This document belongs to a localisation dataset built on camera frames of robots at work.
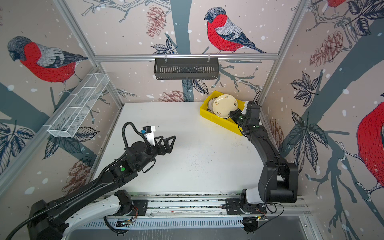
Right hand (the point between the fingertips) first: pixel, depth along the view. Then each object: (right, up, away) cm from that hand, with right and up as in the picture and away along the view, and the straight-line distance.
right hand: (231, 109), depth 86 cm
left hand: (-32, -13, -15) cm, 38 cm away
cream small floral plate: (-10, +3, +24) cm, 26 cm away
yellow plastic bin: (+2, -9, +12) cm, 15 cm away
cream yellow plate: (-4, +3, +3) cm, 6 cm away
